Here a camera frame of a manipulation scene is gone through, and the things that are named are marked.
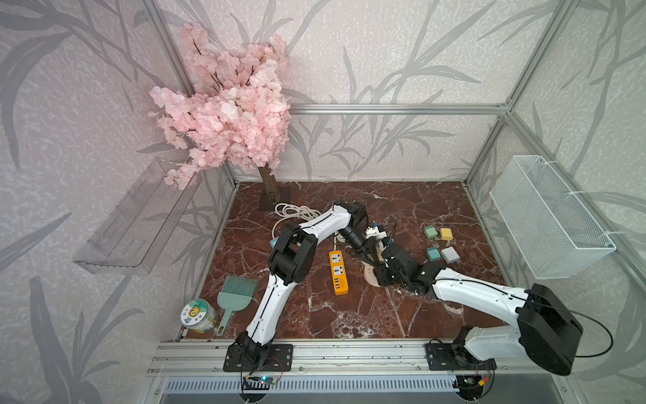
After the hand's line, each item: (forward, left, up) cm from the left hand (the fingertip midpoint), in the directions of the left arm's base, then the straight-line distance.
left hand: (376, 263), depth 85 cm
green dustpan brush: (-7, +48, -9) cm, 50 cm away
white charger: (+6, -30, -6) cm, 31 cm away
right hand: (-1, -1, -2) cm, 3 cm away
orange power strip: (-1, +13, -6) cm, 14 cm away
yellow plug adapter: (+16, -31, -6) cm, 35 cm away
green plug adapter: (+18, -25, -7) cm, 32 cm away
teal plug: (+7, -24, -7) cm, 26 cm away
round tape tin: (-17, +54, -1) cm, 57 cm away
